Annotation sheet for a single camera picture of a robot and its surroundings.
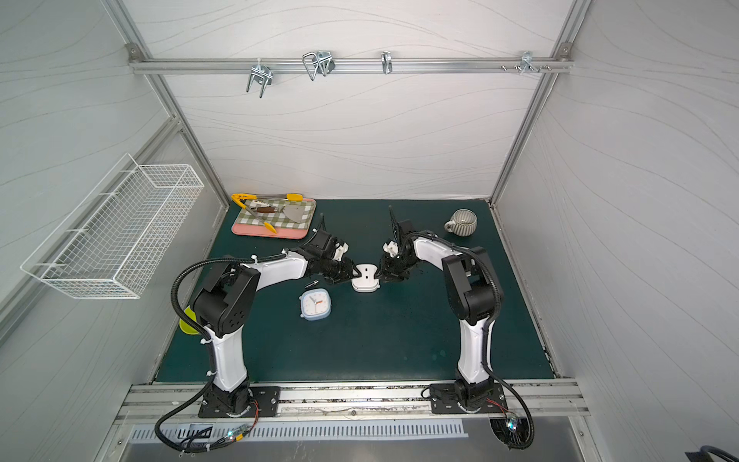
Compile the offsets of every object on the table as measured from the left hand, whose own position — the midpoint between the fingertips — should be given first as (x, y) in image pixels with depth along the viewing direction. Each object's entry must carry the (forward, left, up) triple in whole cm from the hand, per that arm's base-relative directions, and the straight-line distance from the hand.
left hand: (360, 277), depth 94 cm
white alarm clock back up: (-1, -2, -1) cm, 3 cm away
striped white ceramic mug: (+22, -37, +3) cm, 43 cm away
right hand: (+1, -7, -1) cm, 7 cm away
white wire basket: (-7, +58, +28) cm, 65 cm away
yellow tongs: (+38, +31, 0) cm, 49 cm away
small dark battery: (-1, +16, -3) cm, 17 cm away
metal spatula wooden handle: (+31, +30, -2) cm, 43 cm away
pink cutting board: (+21, +32, -3) cm, 38 cm away
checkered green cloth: (+28, +36, -3) cm, 46 cm away
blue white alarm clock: (-10, +13, -1) cm, 16 cm away
